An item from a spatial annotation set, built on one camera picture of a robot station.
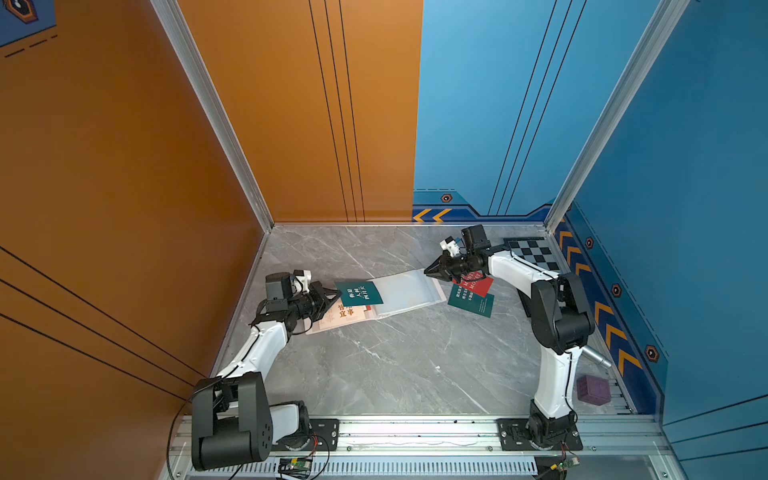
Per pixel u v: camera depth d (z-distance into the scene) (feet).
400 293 3.29
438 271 2.84
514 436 2.38
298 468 2.34
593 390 2.48
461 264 2.76
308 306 2.44
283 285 2.24
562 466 2.28
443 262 2.85
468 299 3.24
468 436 2.47
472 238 2.65
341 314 3.01
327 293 2.69
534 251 3.56
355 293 2.88
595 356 2.78
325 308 2.54
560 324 1.75
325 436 2.42
